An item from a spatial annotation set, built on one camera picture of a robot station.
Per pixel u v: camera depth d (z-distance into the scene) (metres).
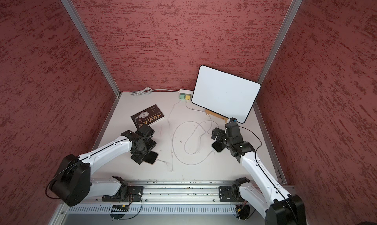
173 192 0.76
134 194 0.73
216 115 1.03
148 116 1.04
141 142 0.64
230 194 0.74
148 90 1.20
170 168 0.83
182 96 1.18
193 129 0.99
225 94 0.94
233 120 0.74
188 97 1.16
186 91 1.17
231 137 0.61
